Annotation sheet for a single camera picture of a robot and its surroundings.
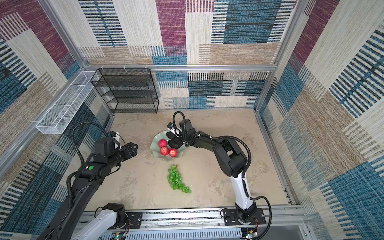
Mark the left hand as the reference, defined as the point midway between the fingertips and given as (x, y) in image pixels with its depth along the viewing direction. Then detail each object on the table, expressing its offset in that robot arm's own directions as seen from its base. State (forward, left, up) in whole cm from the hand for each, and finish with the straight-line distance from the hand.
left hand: (131, 145), depth 76 cm
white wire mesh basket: (+8, +33, +12) cm, 36 cm away
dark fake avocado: (+10, -18, -6) cm, 22 cm away
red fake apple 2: (+6, -14, -16) cm, 22 cm away
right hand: (+16, -20, -15) cm, 30 cm away
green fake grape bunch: (-11, -21, -18) cm, 30 cm away
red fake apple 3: (+4, -19, -16) cm, 25 cm away
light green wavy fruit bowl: (+7, -8, -17) cm, 20 cm away
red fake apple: (+11, -12, -16) cm, 23 cm away
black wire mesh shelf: (+48, +16, -3) cm, 51 cm away
